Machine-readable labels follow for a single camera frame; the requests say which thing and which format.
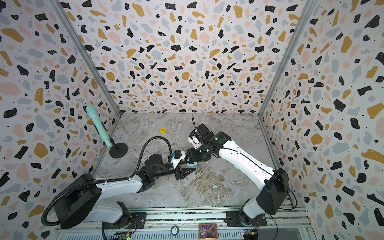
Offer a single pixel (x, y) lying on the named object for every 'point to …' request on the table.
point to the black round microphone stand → (118, 150)
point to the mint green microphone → (93, 112)
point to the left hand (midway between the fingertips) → (195, 163)
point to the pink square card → (208, 231)
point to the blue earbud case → (193, 164)
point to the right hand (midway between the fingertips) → (189, 158)
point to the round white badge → (174, 230)
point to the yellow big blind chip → (163, 130)
